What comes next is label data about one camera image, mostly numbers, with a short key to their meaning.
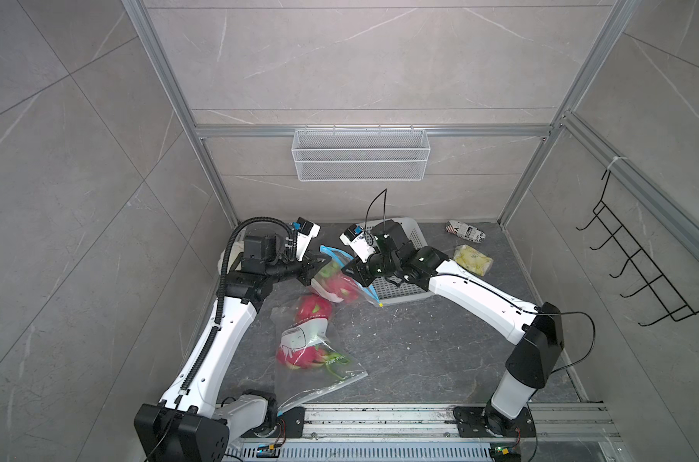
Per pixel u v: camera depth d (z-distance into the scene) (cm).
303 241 62
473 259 105
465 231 114
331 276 74
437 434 73
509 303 47
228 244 52
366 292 76
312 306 82
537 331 45
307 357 77
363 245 67
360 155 101
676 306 58
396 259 58
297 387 73
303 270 63
